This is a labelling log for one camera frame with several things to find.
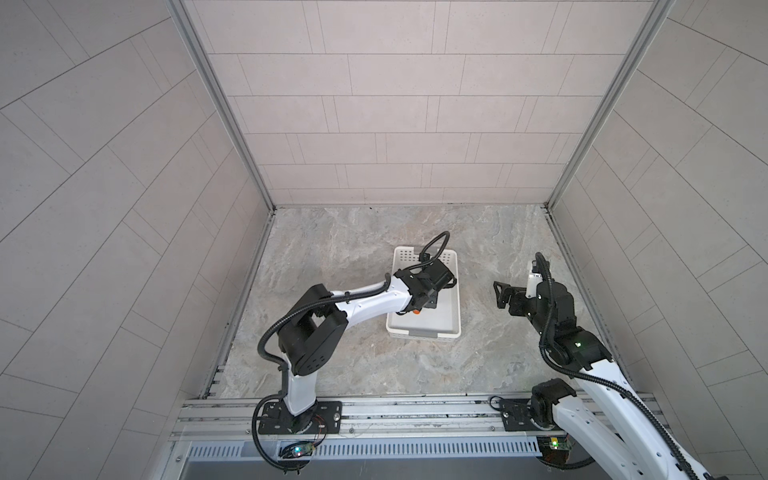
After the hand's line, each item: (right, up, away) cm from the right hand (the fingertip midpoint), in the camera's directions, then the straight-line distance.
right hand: (511, 283), depth 79 cm
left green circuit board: (-53, -34, -14) cm, 65 cm away
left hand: (-21, -5, +10) cm, 24 cm away
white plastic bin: (-18, -13, +9) cm, 24 cm away
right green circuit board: (+6, -36, -11) cm, 38 cm away
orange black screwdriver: (-25, -8, +3) cm, 27 cm away
